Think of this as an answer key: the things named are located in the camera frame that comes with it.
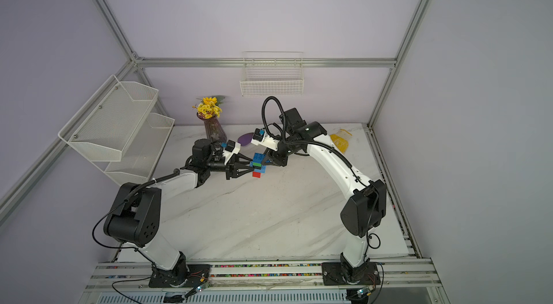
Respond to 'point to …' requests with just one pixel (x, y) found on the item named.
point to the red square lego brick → (256, 174)
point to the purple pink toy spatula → (245, 139)
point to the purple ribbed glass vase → (215, 130)
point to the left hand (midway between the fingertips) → (252, 166)
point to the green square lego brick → (257, 164)
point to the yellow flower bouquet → (209, 108)
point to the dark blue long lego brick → (258, 158)
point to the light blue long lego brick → (263, 169)
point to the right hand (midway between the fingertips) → (268, 159)
